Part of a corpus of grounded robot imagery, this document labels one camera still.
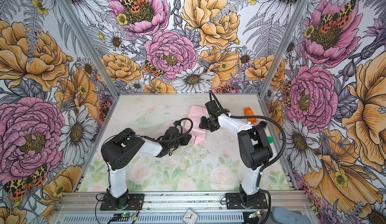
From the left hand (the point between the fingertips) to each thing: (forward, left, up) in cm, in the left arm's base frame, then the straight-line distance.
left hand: (190, 139), depth 97 cm
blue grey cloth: (-41, -42, +4) cm, 59 cm away
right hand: (+2, -8, +7) cm, 11 cm away
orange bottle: (+18, -40, +4) cm, 45 cm away
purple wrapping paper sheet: (+15, -4, +7) cm, 17 cm away
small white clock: (-41, -1, +3) cm, 41 cm away
